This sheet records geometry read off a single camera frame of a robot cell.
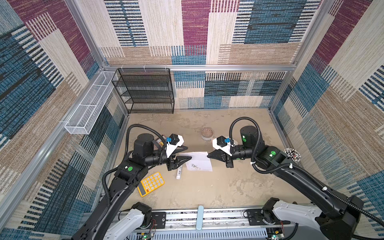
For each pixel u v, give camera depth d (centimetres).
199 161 68
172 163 57
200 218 72
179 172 87
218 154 60
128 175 47
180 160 58
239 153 57
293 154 76
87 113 94
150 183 83
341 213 38
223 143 53
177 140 54
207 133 106
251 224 73
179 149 65
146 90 110
